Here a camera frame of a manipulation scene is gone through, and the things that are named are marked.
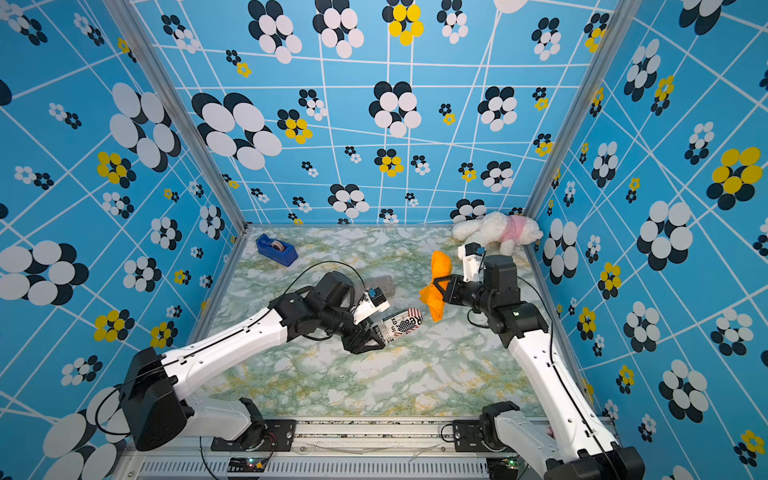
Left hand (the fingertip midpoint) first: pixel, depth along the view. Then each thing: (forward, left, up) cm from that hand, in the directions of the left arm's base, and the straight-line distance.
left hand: (383, 334), depth 73 cm
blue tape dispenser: (+37, +40, -11) cm, 55 cm away
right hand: (+11, -14, +8) cm, 20 cm away
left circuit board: (-25, +33, -19) cm, 46 cm away
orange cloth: (+12, -14, +12) cm, 22 cm away
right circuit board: (-25, -29, -17) cm, 42 cm away
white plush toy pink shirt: (+44, -40, -7) cm, 60 cm away
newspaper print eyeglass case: (+1, -4, +4) cm, 6 cm away
